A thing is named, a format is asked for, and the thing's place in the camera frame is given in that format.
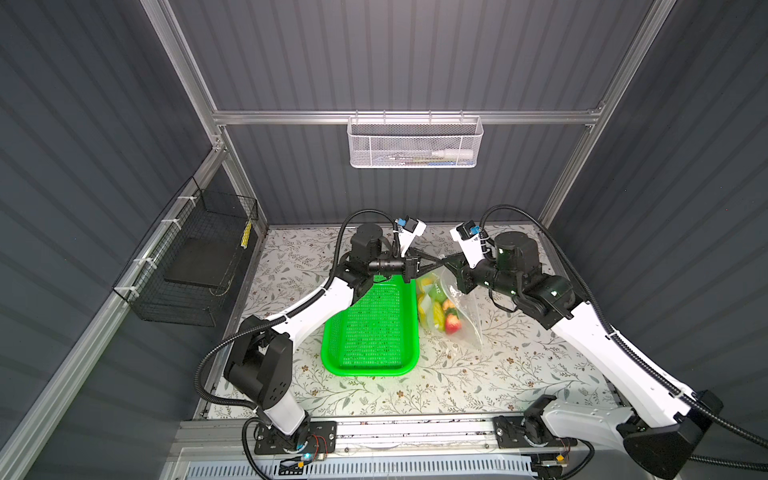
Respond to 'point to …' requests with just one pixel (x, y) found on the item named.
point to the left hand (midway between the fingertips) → (441, 261)
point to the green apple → (437, 294)
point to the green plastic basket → (378, 335)
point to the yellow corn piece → (424, 309)
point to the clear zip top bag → (465, 309)
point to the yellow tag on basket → (246, 235)
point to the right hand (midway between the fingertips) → (450, 260)
